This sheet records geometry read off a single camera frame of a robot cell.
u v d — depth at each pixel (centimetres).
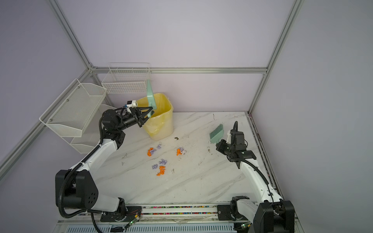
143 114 68
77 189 42
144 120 70
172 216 73
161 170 88
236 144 63
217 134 90
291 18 72
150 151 95
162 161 91
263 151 104
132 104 73
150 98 71
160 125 90
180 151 96
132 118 67
